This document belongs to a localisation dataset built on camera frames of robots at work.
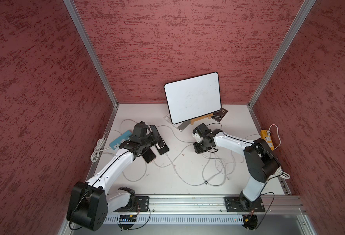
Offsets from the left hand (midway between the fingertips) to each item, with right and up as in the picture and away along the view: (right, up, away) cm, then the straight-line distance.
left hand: (158, 140), depth 84 cm
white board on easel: (+22, +27, +16) cm, 39 cm away
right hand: (+24, -9, +7) cm, 27 cm away
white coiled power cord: (+72, -19, 0) cm, 74 cm away
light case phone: (+2, -3, -1) cm, 4 cm away
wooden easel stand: (+29, +13, +22) cm, 39 cm away
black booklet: (+44, +15, +28) cm, 54 cm away
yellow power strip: (+74, +1, +16) cm, 76 cm away
